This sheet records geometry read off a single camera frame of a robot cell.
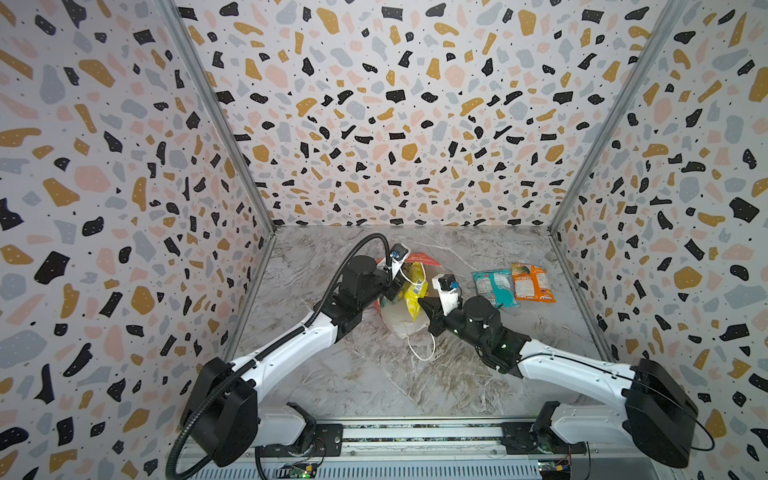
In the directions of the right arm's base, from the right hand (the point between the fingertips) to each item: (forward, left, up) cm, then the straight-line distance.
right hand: (421, 300), depth 76 cm
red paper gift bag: (+5, +8, -16) cm, 19 cm away
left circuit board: (-34, +31, -21) cm, 51 cm away
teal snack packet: (+17, -26, -18) cm, 36 cm away
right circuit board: (-32, -32, -22) cm, 50 cm away
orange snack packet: (+20, -38, -19) cm, 47 cm away
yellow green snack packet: (+1, +1, +3) cm, 3 cm away
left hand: (+9, +5, +5) cm, 11 cm away
